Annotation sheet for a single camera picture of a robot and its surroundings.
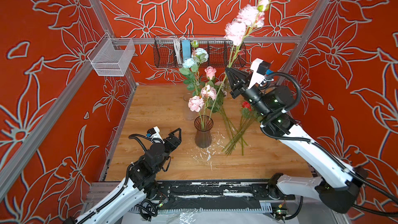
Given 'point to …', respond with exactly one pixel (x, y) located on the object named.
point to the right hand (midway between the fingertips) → (225, 68)
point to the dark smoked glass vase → (203, 124)
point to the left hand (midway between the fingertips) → (178, 132)
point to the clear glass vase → (189, 115)
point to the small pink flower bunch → (204, 99)
